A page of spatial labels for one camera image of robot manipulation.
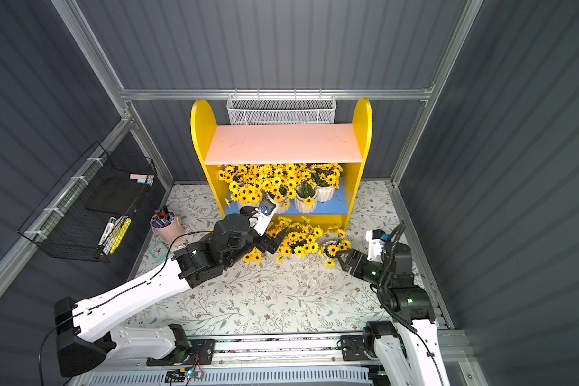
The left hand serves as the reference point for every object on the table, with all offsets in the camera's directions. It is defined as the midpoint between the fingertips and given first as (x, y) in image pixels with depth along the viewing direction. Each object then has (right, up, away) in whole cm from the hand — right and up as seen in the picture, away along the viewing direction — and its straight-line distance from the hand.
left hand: (271, 218), depth 68 cm
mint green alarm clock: (-47, -15, +26) cm, 56 cm away
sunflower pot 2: (+9, -9, +18) cm, 22 cm away
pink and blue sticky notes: (-48, +13, +17) cm, 52 cm away
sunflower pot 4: (0, +12, +13) cm, 18 cm away
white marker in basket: (-48, -4, +2) cm, 48 cm away
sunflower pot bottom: (+11, +8, +19) cm, 23 cm away
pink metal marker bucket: (-43, -5, +23) cm, 49 cm away
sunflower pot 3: (-11, +11, +15) cm, 21 cm away
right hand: (+23, -12, +4) cm, 26 cm away
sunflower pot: (+20, -11, +15) cm, 27 cm away
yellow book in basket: (-45, -4, +2) cm, 45 cm away
